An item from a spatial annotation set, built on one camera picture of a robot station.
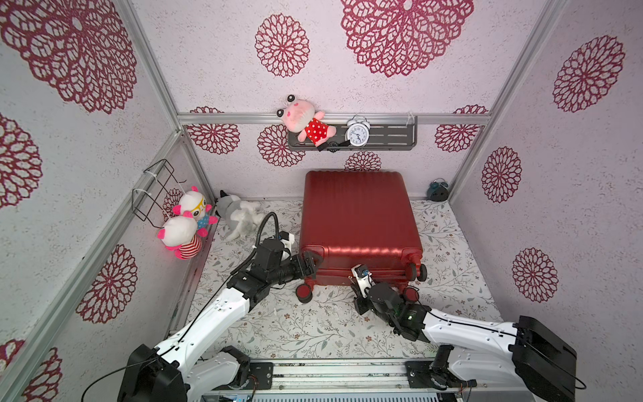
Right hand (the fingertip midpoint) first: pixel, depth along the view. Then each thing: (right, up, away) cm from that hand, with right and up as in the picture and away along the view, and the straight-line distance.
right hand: (349, 285), depth 82 cm
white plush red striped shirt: (-58, +17, +3) cm, 60 cm away
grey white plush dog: (-41, +23, +18) cm, 50 cm away
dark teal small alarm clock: (+46, +36, +35) cm, 68 cm away
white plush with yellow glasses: (-58, +27, +13) cm, 65 cm away
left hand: (-11, +7, -4) cm, 13 cm away
